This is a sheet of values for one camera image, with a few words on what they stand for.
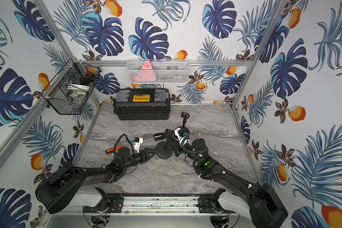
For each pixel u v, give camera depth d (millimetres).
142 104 986
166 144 779
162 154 816
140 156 733
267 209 418
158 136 1004
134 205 762
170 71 1004
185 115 880
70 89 795
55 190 439
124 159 665
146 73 897
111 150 929
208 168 582
